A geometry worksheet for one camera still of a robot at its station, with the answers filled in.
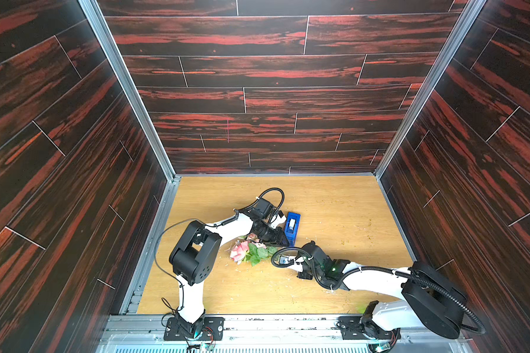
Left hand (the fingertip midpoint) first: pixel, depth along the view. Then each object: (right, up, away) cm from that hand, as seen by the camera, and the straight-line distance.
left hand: (287, 245), depth 88 cm
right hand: (+5, -4, +1) cm, 6 cm away
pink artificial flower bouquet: (-15, 0, -5) cm, 16 cm away
